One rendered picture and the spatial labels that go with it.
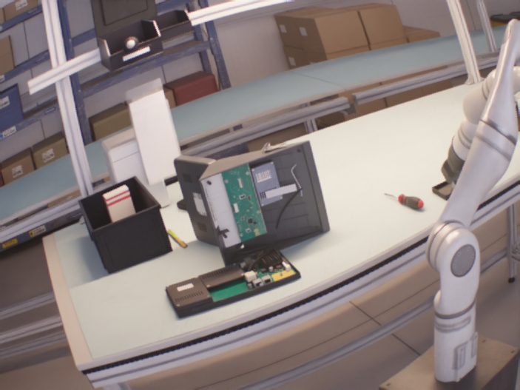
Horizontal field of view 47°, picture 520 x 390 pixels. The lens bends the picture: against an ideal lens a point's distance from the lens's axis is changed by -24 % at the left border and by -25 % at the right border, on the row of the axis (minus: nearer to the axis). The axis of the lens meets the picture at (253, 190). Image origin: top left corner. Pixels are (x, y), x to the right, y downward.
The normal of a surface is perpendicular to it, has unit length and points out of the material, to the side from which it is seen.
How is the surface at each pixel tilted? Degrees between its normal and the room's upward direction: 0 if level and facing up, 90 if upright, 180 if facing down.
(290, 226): 90
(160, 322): 0
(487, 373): 0
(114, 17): 98
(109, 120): 90
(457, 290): 92
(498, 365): 0
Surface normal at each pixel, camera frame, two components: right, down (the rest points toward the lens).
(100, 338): -0.25, -0.91
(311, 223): -0.07, 0.36
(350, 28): 0.35, 0.25
